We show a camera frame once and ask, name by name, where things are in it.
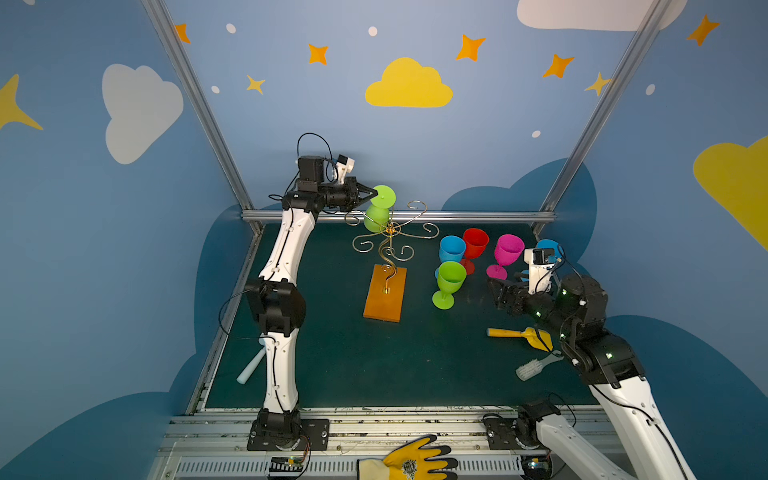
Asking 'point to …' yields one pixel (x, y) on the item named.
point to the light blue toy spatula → (246, 373)
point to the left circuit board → (285, 464)
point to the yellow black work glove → (411, 461)
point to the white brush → (534, 367)
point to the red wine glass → (476, 242)
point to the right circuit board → (536, 466)
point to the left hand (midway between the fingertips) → (374, 190)
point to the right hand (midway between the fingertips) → (507, 274)
